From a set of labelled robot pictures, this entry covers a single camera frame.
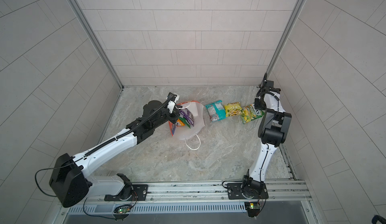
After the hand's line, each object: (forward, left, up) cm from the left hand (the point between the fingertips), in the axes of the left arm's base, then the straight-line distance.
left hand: (184, 105), depth 77 cm
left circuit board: (-42, +25, -20) cm, 53 cm away
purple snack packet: (+2, -1, -12) cm, 12 cm away
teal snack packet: (+11, -20, -20) cm, 30 cm away
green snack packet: (+8, -40, -17) cm, 45 cm away
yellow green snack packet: (+10, -30, -17) cm, 36 cm away
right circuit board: (-41, -33, -23) cm, 58 cm away
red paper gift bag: (-7, +1, -16) cm, 18 cm away
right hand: (+14, -50, -16) cm, 54 cm away
